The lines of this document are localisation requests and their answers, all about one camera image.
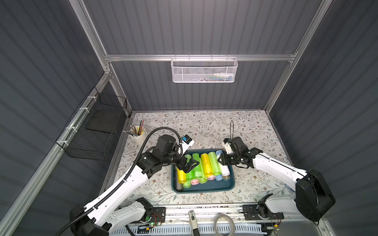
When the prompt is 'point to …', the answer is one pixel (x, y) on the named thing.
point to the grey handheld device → (193, 223)
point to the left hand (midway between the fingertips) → (193, 159)
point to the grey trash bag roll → (179, 187)
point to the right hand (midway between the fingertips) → (222, 159)
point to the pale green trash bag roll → (203, 180)
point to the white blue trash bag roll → (219, 177)
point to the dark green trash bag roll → (197, 171)
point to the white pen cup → (139, 134)
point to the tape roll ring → (232, 225)
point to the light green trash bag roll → (214, 163)
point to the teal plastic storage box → (212, 186)
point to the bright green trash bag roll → (189, 176)
